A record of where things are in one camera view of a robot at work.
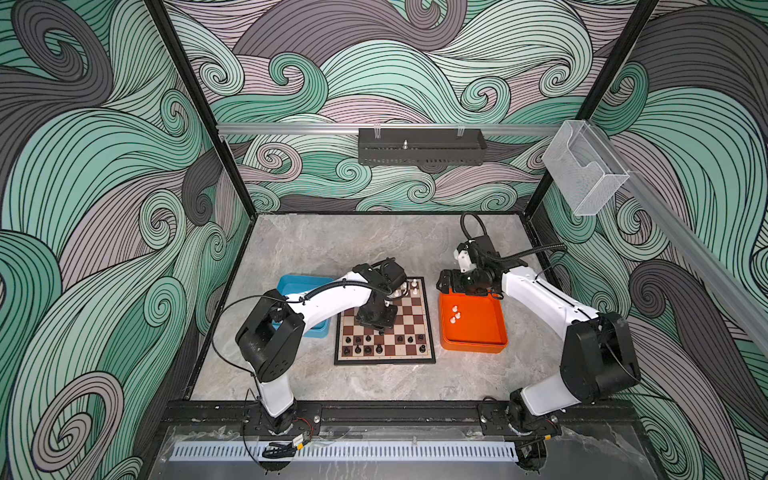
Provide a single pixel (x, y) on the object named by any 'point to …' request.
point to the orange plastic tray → (472, 324)
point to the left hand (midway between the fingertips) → (386, 327)
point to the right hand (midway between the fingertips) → (451, 285)
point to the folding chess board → (410, 339)
